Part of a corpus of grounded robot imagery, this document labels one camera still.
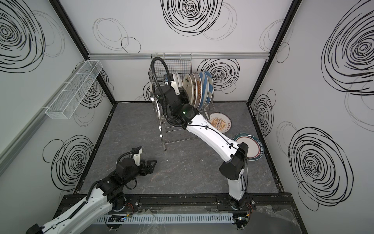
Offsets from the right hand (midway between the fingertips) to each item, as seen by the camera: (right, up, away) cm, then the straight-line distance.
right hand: (180, 87), depth 70 cm
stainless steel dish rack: (-8, -27, +29) cm, 40 cm away
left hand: (-17, -40, +12) cm, 45 cm away
